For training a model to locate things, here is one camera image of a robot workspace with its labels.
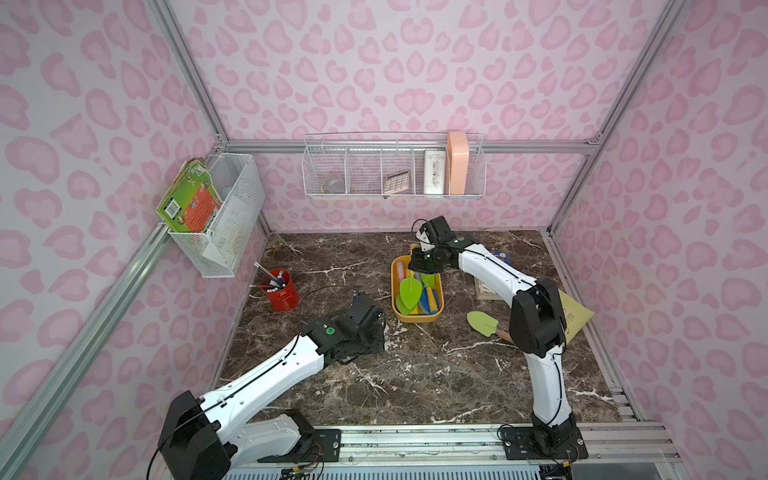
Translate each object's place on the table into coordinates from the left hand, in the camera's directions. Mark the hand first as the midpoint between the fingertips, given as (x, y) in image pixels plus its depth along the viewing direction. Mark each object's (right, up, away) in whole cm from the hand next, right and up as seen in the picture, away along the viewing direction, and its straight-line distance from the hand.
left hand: (382, 336), depth 78 cm
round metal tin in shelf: (-16, +43, +15) cm, 48 cm away
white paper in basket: (-43, +28, +7) cm, 52 cm away
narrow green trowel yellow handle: (+14, +12, +22) cm, 29 cm away
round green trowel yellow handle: (+8, +11, +15) cm, 20 cm away
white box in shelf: (+15, +48, +14) cm, 52 cm away
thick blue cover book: (+43, +21, +32) cm, 58 cm away
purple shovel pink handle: (+5, +15, +23) cm, 28 cm away
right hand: (+7, +18, +16) cm, 26 cm away
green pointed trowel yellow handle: (+5, +5, +13) cm, 15 cm away
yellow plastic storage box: (+10, +2, +16) cm, 19 cm away
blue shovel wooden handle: (+13, +6, +17) cm, 22 cm away
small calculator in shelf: (+4, +44, +16) cm, 47 cm away
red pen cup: (-31, +8, +14) cm, 35 cm away
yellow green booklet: (+62, +2, +19) cm, 65 cm away
